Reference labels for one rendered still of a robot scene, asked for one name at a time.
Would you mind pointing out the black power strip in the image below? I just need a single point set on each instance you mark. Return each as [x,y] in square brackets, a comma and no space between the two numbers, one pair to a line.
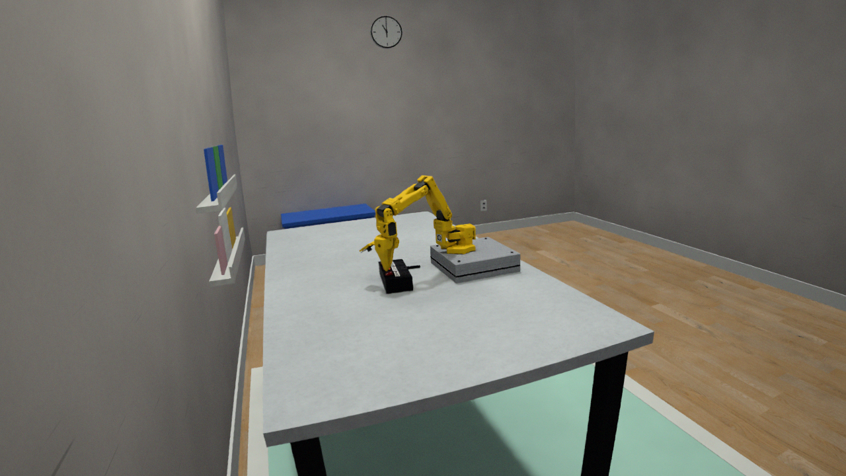
[397,278]

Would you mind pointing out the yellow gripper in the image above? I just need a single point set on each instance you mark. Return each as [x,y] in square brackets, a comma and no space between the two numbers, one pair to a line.
[384,247]

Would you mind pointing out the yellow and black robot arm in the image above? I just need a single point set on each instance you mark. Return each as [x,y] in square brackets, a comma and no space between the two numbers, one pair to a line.
[460,237]

